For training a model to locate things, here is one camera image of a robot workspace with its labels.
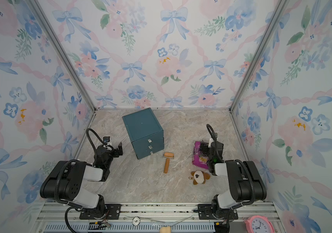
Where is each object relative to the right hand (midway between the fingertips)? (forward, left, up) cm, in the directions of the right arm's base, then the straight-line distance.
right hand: (211, 140), depth 94 cm
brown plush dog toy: (-22, +10, -4) cm, 24 cm away
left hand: (-2, +62, +1) cm, 62 cm away
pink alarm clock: (-44, -16, -5) cm, 47 cm away
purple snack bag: (-14, +9, -1) cm, 17 cm away
